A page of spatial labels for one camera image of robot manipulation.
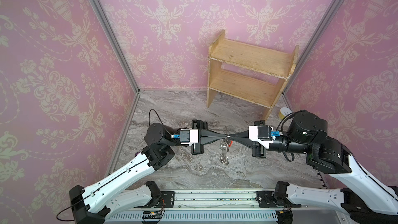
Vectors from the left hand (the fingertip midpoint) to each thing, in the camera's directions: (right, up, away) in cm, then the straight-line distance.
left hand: (225, 138), depth 44 cm
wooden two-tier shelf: (+26, +18, +48) cm, 58 cm away
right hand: (+2, +1, +2) cm, 3 cm away
